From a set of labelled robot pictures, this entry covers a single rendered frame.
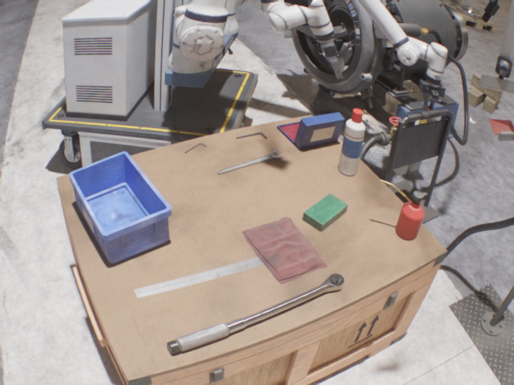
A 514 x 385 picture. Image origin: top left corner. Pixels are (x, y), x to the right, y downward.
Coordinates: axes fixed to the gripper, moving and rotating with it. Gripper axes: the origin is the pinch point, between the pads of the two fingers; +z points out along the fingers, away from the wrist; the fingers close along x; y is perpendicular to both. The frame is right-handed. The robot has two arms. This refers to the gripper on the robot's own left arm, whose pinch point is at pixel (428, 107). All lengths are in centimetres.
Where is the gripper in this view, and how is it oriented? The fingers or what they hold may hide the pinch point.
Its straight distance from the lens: 225.9
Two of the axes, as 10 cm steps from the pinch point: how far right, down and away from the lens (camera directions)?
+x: 10.0, 0.6, 0.2
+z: -0.6, 7.7, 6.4
